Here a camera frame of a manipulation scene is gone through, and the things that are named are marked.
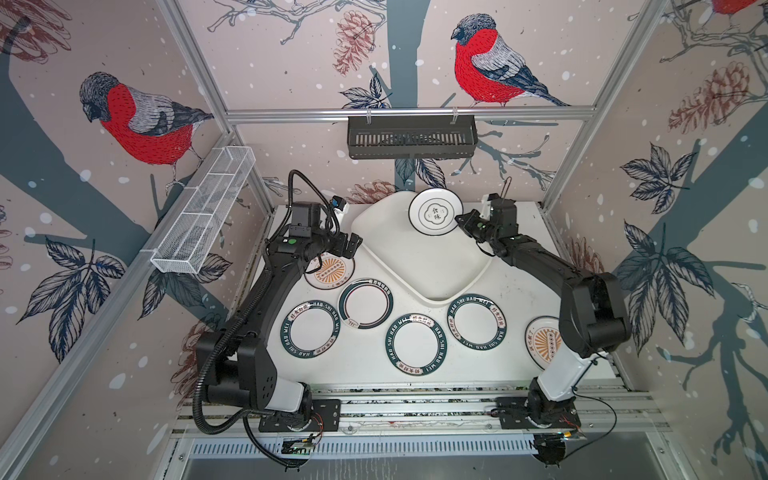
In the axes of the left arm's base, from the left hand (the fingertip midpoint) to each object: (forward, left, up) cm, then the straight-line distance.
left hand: (345, 232), depth 82 cm
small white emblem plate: (+13, -27, -6) cm, 30 cm away
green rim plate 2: (-18, +12, -24) cm, 32 cm away
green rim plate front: (-23, -20, -24) cm, 39 cm away
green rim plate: (-10, -4, -23) cm, 26 cm away
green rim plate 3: (-16, -40, -25) cm, 49 cm away
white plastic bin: (-1, -26, -18) cm, 32 cm away
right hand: (+9, -33, -5) cm, 34 cm away
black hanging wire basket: (+41, -21, +5) cm, 46 cm away
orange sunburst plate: (+2, +7, -24) cm, 25 cm away
